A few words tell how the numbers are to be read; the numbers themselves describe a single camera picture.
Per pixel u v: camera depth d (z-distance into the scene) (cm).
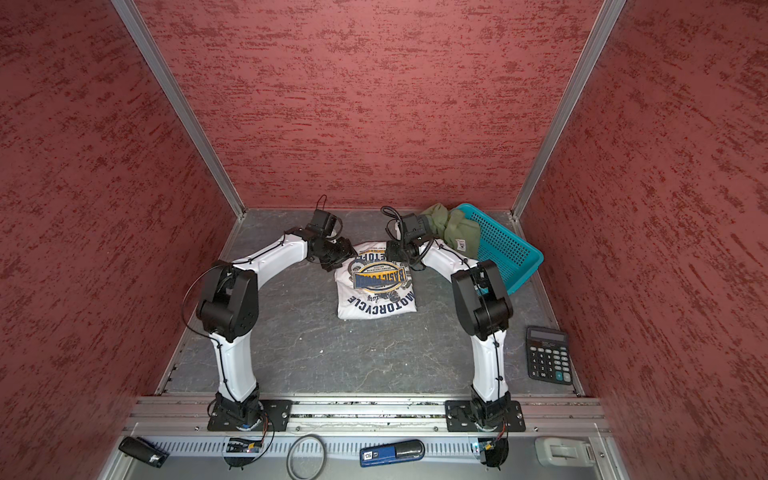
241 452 73
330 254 84
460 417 74
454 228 95
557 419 75
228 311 52
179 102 87
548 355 83
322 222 79
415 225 79
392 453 66
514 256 103
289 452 69
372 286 95
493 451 71
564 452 69
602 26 73
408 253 73
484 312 53
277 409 76
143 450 67
